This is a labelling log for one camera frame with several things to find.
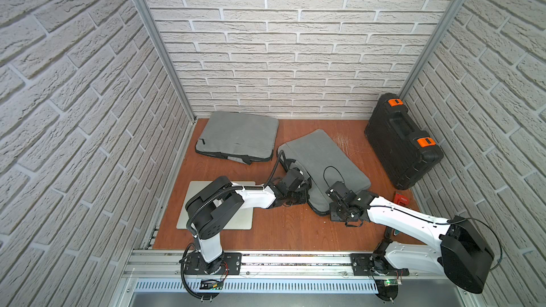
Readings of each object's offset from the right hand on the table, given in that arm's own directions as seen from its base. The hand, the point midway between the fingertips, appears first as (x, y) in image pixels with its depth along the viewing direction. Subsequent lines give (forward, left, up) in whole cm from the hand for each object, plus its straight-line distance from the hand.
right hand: (337, 214), depth 84 cm
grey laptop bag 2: (+23, 0, +2) cm, 23 cm away
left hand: (+8, +9, +3) cm, 12 cm away
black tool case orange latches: (+19, -27, +18) cm, 38 cm away
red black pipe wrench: (+4, -28, 0) cm, 29 cm away
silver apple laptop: (0, +39, 0) cm, 39 cm away
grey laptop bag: (+42, +40, +2) cm, 58 cm away
